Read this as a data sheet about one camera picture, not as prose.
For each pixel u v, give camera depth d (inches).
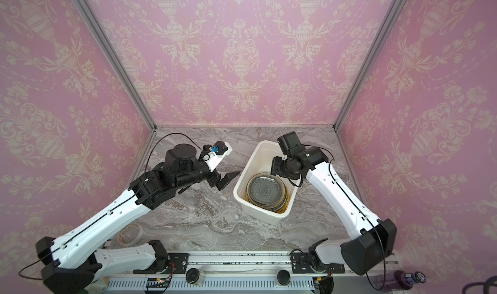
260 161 36.5
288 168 24.5
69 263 15.0
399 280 24.1
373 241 14.9
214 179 22.3
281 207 33.0
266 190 34.4
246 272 28.7
